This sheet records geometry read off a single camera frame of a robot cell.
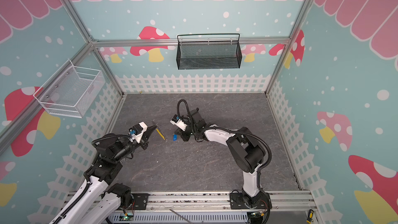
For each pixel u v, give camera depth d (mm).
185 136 793
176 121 778
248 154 493
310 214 706
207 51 942
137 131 563
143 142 624
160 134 764
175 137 893
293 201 754
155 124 701
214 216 712
